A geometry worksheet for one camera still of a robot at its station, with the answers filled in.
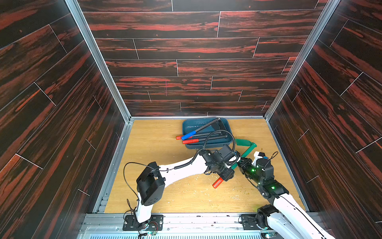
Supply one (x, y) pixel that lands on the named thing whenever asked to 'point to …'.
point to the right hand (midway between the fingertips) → (237, 156)
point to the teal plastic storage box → (206, 133)
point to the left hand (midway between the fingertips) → (231, 175)
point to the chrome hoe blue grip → (217, 123)
